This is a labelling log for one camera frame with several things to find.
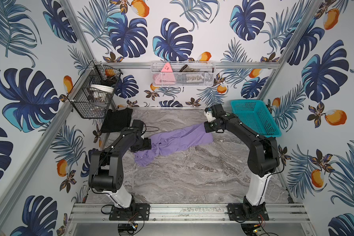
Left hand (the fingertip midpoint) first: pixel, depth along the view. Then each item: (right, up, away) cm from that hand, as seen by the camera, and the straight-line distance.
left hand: (144, 145), depth 91 cm
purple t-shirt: (+12, 0, +9) cm, 15 cm away
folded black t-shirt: (-28, +17, +26) cm, 41 cm away
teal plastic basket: (+83, +22, +26) cm, 90 cm away
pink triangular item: (+14, +42, -1) cm, 44 cm away
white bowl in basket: (-20, +33, -11) cm, 40 cm away
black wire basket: (-30, +31, -3) cm, 43 cm away
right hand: (+40, +12, +5) cm, 42 cm away
